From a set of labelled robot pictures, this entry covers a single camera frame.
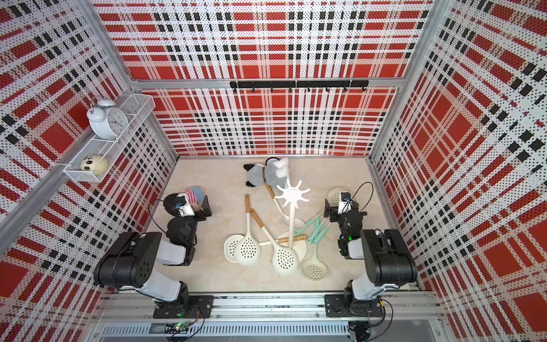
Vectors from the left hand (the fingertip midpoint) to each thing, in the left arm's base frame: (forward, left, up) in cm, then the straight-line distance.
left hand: (199, 197), depth 90 cm
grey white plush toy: (+16, -32, -2) cm, 35 cm away
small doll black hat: (-8, -5, +2) cm, 10 cm away
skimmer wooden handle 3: (-16, -14, -8) cm, 23 cm away
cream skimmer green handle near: (-26, -49, -12) cm, 56 cm away
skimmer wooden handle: (-20, -22, -9) cm, 31 cm away
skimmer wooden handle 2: (-24, -37, -9) cm, 45 cm away
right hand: (+1, -61, -3) cm, 61 cm away
